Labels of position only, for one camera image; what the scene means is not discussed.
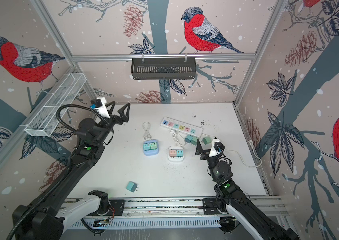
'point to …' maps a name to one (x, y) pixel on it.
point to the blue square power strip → (153, 152)
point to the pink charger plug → (172, 153)
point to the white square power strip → (176, 153)
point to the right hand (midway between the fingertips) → (205, 140)
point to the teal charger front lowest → (131, 186)
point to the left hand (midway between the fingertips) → (120, 102)
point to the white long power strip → (181, 127)
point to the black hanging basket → (163, 69)
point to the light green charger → (194, 140)
